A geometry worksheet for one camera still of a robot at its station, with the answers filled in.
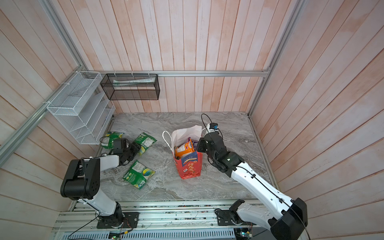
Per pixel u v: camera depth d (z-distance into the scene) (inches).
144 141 39.8
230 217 26.2
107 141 39.7
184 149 32.3
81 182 18.4
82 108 28.7
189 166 31.6
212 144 20.8
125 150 30.7
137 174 33.8
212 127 25.3
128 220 28.8
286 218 14.9
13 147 21.4
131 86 40.9
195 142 34.3
